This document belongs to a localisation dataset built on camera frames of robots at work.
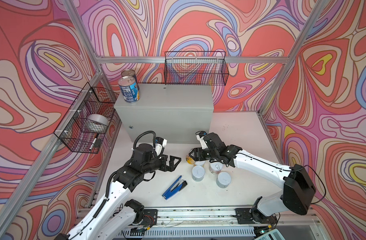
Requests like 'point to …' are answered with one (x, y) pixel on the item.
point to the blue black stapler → (175, 187)
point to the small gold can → (190, 160)
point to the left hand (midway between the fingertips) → (176, 158)
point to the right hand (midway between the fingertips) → (195, 157)
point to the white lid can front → (198, 173)
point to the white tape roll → (97, 122)
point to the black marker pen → (91, 145)
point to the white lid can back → (200, 163)
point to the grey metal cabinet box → (175, 112)
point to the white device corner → (274, 234)
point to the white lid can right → (223, 179)
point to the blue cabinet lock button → (131, 127)
